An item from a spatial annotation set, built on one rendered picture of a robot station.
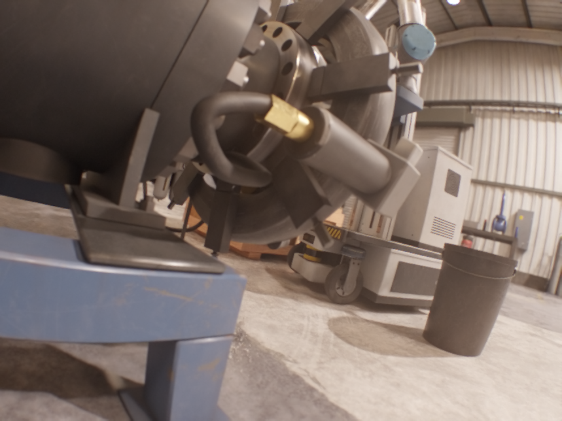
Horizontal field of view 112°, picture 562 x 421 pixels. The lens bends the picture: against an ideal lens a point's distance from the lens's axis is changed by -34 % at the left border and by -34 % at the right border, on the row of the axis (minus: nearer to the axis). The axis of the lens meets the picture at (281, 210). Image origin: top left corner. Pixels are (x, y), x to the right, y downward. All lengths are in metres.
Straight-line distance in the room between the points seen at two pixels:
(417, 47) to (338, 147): 0.99
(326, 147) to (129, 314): 0.28
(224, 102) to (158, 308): 0.20
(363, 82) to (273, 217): 0.34
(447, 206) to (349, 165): 1.23
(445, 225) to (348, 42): 1.14
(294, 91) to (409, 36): 0.81
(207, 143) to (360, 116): 0.36
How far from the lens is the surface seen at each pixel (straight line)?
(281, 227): 0.62
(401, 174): 0.50
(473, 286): 1.05
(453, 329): 1.08
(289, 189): 0.57
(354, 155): 0.39
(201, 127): 0.27
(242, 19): 0.47
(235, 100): 0.28
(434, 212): 1.50
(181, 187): 0.96
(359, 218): 1.64
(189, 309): 0.31
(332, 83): 0.61
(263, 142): 0.61
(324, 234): 0.51
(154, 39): 0.41
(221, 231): 0.72
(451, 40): 11.78
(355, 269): 1.23
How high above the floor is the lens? 0.33
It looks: level
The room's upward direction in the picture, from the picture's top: 15 degrees clockwise
